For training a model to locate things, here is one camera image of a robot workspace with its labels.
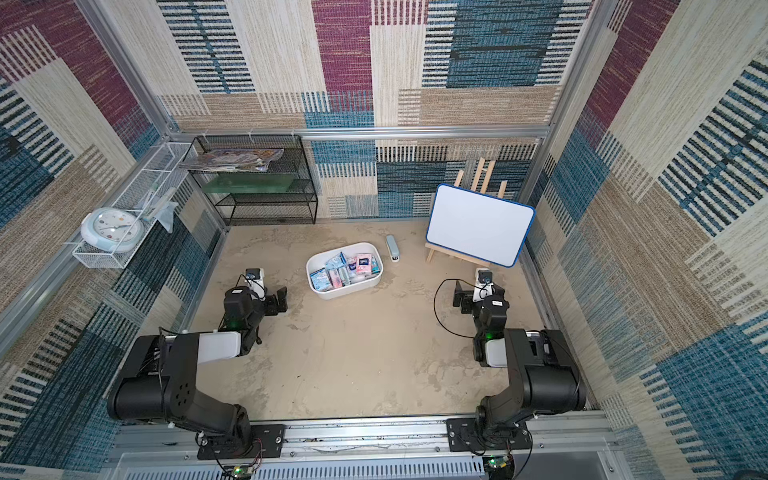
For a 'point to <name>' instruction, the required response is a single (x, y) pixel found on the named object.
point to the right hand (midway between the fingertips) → (477, 278)
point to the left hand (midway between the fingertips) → (269, 288)
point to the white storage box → (318, 262)
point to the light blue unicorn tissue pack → (321, 280)
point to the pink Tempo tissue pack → (364, 264)
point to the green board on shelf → (249, 183)
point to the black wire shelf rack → (297, 206)
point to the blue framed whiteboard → (480, 226)
